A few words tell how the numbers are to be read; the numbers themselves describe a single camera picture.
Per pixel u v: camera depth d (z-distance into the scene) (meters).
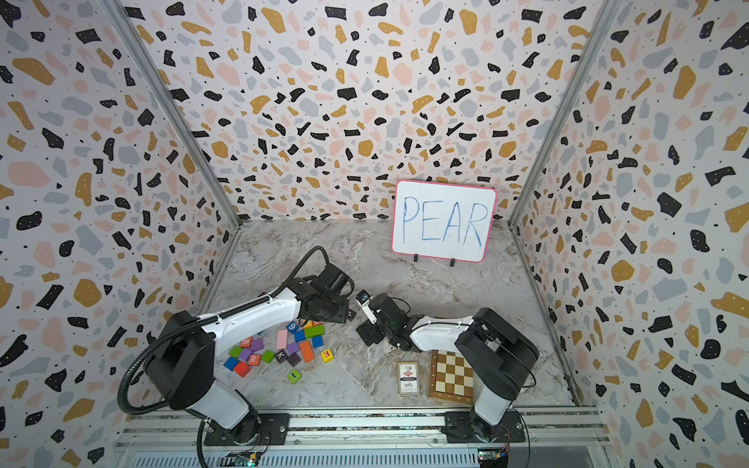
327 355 0.85
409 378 0.81
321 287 0.68
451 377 0.80
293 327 0.91
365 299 0.80
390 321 0.70
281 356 0.85
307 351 0.88
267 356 0.86
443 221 1.03
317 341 0.88
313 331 0.91
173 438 0.73
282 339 0.87
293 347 0.87
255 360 0.84
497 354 0.47
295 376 0.81
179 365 0.43
